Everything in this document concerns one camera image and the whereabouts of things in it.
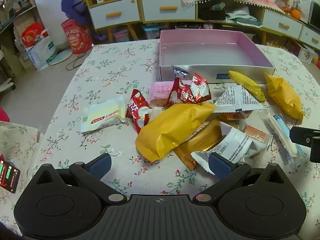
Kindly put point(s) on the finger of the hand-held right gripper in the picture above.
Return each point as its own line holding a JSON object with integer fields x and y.
{"x": 303, "y": 136}

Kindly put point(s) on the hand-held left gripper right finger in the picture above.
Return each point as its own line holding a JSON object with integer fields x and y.
{"x": 221, "y": 166}

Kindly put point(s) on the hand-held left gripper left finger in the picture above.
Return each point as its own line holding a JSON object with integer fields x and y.
{"x": 100, "y": 166}

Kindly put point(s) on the clear packet with blue label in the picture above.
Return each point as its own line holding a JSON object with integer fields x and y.
{"x": 282, "y": 132}

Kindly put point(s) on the white printed snack packet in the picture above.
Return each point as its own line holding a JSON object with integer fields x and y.
{"x": 237, "y": 100}
{"x": 232, "y": 145}

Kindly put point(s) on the gold snack packet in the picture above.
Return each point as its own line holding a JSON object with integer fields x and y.
{"x": 200, "y": 140}

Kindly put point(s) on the yellow paper snack packet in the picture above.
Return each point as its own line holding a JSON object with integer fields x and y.
{"x": 172, "y": 127}
{"x": 282, "y": 97}

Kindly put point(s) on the clear orange cracker packet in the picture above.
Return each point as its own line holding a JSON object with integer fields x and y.
{"x": 256, "y": 135}

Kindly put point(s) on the orange snack packet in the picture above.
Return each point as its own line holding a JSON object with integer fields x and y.
{"x": 231, "y": 115}

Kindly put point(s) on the cream white snack packet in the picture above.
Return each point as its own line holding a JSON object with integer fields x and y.
{"x": 105, "y": 112}

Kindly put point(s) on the yellow printed cracker packet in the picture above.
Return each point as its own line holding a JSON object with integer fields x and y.
{"x": 247, "y": 85}

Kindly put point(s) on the pink snack packet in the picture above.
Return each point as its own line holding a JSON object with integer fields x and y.
{"x": 160, "y": 91}

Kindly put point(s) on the pink box with silver sides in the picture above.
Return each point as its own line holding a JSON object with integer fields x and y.
{"x": 200, "y": 47}

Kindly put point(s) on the floral cloth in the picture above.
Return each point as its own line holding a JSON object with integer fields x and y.
{"x": 20, "y": 140}

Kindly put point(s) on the black device with green display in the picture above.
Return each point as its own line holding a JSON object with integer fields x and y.
{"x": 8, "y": 175}

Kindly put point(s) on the yellow egg tray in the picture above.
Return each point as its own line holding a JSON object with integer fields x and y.
{"x": 275, "y": 41}

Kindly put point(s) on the red cloth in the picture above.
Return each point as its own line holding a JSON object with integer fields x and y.
{"x": 3, "y": 115}

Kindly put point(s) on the round white base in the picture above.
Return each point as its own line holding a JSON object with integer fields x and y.
{"x": 61, "y": 56}

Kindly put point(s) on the microwave oven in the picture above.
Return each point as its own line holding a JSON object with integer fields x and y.
{"x": 315, "y": 15}

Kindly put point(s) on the red printed bag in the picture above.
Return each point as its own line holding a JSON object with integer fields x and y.
{"x": 75, "y": 37}

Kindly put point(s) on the clear storage box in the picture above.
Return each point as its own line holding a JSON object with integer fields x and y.
{"x": 121, "y": 35}
{"x": 151, "y": 32}

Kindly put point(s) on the pile of folded clothes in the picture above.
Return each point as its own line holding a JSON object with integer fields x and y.
{"x": 242, "y": 16}

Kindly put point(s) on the white and red shopping bag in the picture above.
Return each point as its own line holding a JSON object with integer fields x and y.
{"x": 37, "y": 45}

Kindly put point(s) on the metal shelf rack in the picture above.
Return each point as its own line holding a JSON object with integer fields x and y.
{"x": 15, "y": 12}

